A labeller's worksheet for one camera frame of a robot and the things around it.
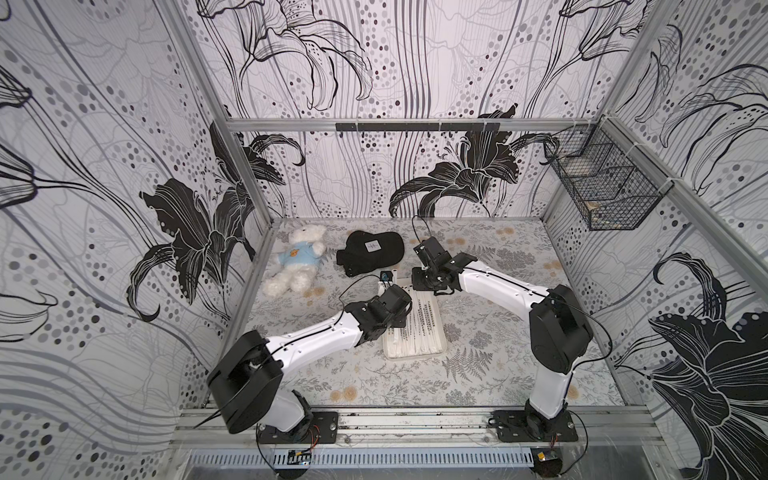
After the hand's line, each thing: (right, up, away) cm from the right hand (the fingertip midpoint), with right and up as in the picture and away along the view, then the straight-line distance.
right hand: (418, 278), depth 92 cm
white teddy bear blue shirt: (-39, +4, +6) cm, 40 cm away
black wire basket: (+56, +31, -4) cm, 64 cm away
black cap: (-17, +8, +12) cm, 22 cm away
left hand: (-7, -10, -7) cm, 14 cm away
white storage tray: (+1, -16, -4) cm, 17 cm away
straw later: (+4, -13, -2) cm, 14 cm away
